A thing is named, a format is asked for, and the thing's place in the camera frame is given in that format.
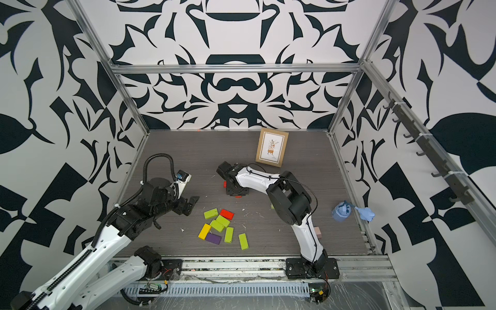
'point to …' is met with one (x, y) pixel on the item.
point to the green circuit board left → (150, 289)
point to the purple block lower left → (213, 238)
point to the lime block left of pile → (211, 213)
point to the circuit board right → (318, 292)
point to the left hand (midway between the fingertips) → (185, 188)
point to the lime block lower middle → (228, 236)
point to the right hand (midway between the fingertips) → (234, 189)
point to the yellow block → (205, 231)
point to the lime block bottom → (243, 241)
